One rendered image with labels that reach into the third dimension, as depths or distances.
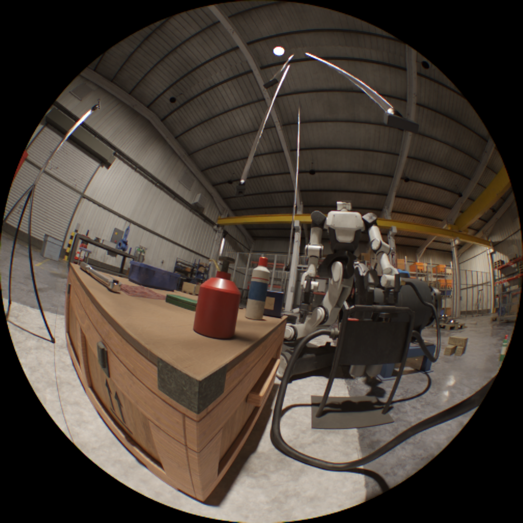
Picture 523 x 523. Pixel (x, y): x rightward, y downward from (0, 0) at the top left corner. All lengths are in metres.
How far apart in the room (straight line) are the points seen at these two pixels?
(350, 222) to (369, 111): 7.77
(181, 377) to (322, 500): 0.56
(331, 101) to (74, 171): 10.89
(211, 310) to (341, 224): 1.04
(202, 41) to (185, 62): 1.27
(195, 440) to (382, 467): 0.65
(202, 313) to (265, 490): 0.54
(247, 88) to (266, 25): 3.35
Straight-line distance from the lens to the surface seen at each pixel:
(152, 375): 0.21
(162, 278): 1.00
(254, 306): 0.55
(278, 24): 8.01
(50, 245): 5.56
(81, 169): 8.53
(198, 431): 0.21
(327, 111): 8.33
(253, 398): 0.45
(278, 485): 0.61
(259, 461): 0.65
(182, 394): 0.18
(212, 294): 0.26
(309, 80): 8.00
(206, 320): 0.27
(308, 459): 0.66
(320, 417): 0.88
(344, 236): 1.14
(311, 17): 8.07
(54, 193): 8.28
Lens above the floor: 0.55
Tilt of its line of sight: 13 degrees up
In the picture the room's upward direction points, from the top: 10 degrees clockwise
